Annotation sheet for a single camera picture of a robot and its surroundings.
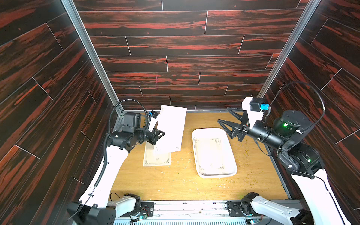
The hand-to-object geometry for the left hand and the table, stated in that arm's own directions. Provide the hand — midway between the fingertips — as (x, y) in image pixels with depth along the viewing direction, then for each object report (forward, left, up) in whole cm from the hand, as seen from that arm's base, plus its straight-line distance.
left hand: (164, 133), depth 71 cm
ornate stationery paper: (0, +12, -29) cm, 31 cm away
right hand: (-5, -26, +21) cm, 34 cm away
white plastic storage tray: (+4, -31, -27) cm, 42 cm away
